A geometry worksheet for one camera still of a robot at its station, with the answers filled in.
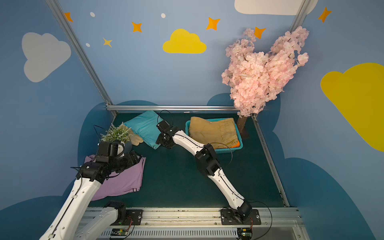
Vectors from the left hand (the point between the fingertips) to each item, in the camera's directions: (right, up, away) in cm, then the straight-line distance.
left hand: (136, 156), depth 76 cm
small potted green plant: (-14, +12, +13) cm, 22 cm away
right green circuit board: (+56, -38, -3) cm, 68 cm away
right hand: (+8, +6, +22) cm, 24 cm away
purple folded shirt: (-7, -15, +7) cm, 18 cm away
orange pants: (+57, +4, +14) cm, 58 cm away
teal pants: (-6, +17, +32) cm, 37 cm away
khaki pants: (+46, +10, +22) cm, 52 cm away
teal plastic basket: (+49, +1, +16) cm, 52 cm away
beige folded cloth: (-12, +7, +28) cm, 31 cm away
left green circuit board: (-6, -36, -5) cm, 37 cm away
